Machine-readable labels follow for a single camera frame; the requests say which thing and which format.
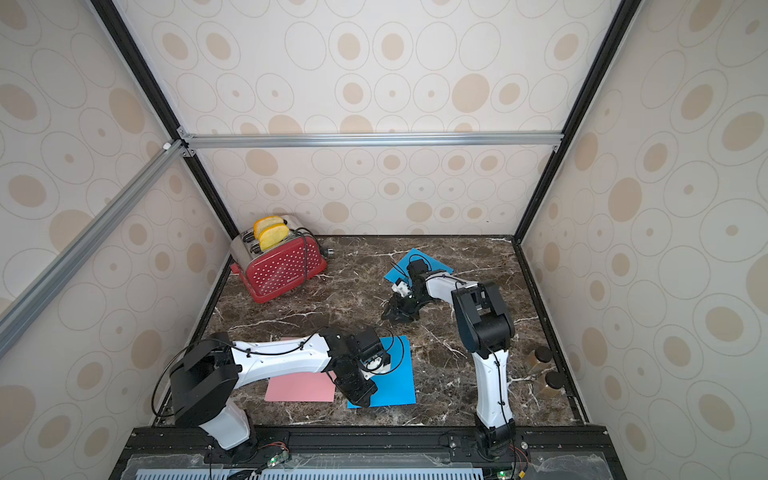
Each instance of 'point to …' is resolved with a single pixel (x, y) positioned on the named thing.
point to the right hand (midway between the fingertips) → (384, 323)
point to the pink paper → (301, 387)
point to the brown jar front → (551, 384)
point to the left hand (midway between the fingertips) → (373, 408)
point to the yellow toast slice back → (264, 223)
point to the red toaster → (267, 274)
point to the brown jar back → (539, 359)
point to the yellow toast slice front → (272, 234)
